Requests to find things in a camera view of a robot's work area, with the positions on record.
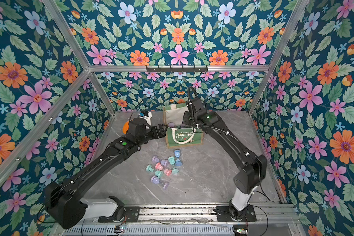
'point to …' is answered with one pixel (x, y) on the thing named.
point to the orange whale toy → (126, 127)
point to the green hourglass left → (149, 168)
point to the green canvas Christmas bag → (178, 137)
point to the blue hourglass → (177, 153)
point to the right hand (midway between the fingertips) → (190, 115)
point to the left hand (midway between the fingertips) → (163, 126)
